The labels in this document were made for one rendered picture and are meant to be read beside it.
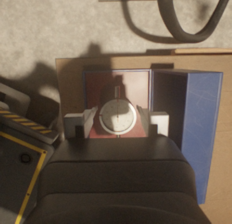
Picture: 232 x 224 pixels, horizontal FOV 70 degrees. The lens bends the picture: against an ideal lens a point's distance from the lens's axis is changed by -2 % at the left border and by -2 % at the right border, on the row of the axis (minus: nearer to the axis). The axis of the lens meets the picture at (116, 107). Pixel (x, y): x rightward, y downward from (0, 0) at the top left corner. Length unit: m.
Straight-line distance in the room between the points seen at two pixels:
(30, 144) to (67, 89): 0.29
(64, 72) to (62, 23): 0.52
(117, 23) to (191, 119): 0.63
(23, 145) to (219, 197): 0.51
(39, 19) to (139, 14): 0.41
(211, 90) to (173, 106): 0.11
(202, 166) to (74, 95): 0.22
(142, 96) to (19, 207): 0.56
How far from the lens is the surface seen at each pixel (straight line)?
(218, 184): 0.42
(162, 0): 0.38
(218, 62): 0.33
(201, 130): 0.20
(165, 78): 0.28
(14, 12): 0.89
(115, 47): 0.76
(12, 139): 0.57
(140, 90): 0.28
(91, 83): 0.28
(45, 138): 0.52
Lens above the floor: 0.75
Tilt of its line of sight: 75 degrees down
